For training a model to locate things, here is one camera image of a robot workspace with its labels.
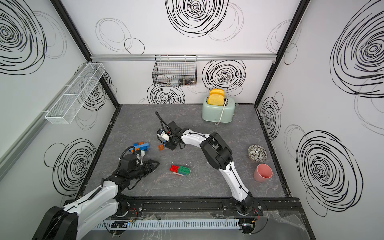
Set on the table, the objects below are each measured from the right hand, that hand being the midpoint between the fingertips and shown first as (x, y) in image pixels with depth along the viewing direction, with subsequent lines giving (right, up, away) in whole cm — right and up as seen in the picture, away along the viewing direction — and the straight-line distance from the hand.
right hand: (169, 142), depth 98 cm
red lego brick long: (+6, -11, -17) cm, 21 cm away
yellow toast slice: (+31, +30, -2) cm, 43 cm away
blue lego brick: (-15, -2, -3) cm, 16 cm away
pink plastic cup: (+53, -12, -21) cm, 58 cm away
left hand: (-5, -11, -13) cm, 18 cm away
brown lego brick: (-5, -3, -2) cm, 6 cm away
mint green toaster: (+30, +20, +2) cm, 36 cm away
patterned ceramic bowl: (+56, -6, -6) cm, 56 cm away
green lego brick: (+11, -12, -18) cm, 25 cm away
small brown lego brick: (-18, 0, -2) cm, 18 cm away
